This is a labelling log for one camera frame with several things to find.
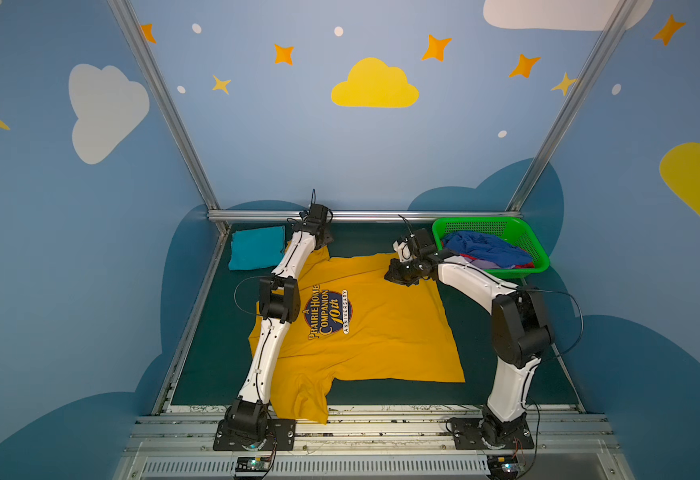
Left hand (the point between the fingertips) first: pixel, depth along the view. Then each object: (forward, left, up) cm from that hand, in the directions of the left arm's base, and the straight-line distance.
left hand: (325, 237), depth 114 cm
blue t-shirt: (-9, -59, +6) cm, 60 cm away
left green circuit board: (-72, +13, -3) cm, 73 cm away
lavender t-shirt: (-17, -55, +6) cm, 58 cm away
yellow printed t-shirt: (-34, -12, -4) cm, 36 cm away
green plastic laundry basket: (+4, -73, +3) cm, 73 cm away
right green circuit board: (-72, -48, -4) cm, 86 cm away
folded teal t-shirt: (-3, +27, -4) cm, 27 cm away
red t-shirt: (-16, -69, +4) cm, 71 cm away
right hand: (-22, -22, +8) cm, 32 cm away
